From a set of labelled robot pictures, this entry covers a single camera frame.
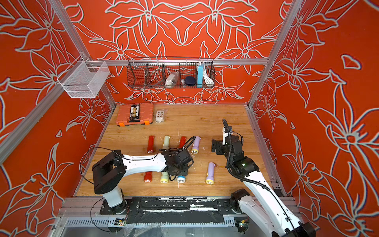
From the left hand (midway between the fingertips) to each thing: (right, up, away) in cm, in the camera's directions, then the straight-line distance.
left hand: (186, 171), depth 84 cm
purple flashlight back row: (+5, +12, +5) cm, 14 cm away
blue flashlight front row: (-3, -2, -6) cm, 7 cm away
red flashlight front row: (-21, -1, -5) cm, 22 cm away
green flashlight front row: (-12, -1, -5) cm, 13 cm away
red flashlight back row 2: (-3, +16, +11) cm, 19 cm away
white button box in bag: (-20, +32, +23) cm, 45 cm away
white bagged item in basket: (-10, +55, +7) cm, 56 cm away
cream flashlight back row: (-13, +15, +11) cm, 23 cm away
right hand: (+17, +20, -6) cm, 27 cm away
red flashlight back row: (-24, +13, +13) cm, 31 cm away
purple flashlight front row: (+13, -2, -5) cm, 14 cm away
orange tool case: (-47, +34, +22) cm, 62 cm away
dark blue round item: (+2, +57, +13) cm, 58 cm away
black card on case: (-38, +35, +21) cm, 56 cm away
